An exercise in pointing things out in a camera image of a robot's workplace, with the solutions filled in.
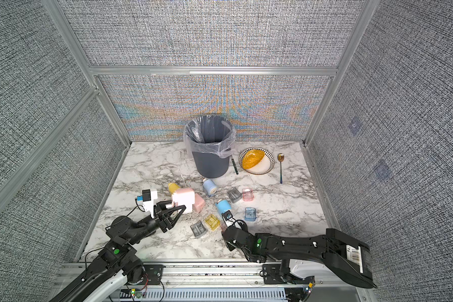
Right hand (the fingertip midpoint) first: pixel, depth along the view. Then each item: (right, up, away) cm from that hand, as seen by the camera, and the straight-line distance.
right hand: (226, 227), depth 82 cm
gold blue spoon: (+32, +31, +28) cm, 53 cm away
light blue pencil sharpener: (-8, +16, +8) cm, 20 cm away
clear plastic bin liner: (-8, +43, +16) cm, 47 cm away
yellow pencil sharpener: (-26, +16, +11) cm, 32 cm away
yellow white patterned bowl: (+17, +29, +21) cm, 40 cm away
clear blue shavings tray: (+11, +4, +8) cm, 14 cm away
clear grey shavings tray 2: (-13, -2, +4) cm, 13 cm away
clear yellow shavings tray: (-6, +1, +6) cm, 8 cm away
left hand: (-14, +14, -16) cm, 26 cm away
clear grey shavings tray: (+4, +12, +15) cm, 20 cm away
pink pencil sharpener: (-15, +17, -17) cm, 28 cm away
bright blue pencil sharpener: (-1, +8, +3) cm, 9 cm away
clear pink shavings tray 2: (-1, -1, +4) cm, 4 cm away
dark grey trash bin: (-8, +26, +23) cm, 35 cm away
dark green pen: (+6, +23, +24) cm, 34 cm away
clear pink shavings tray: (+11, +12, +15) cm, 22 cm away
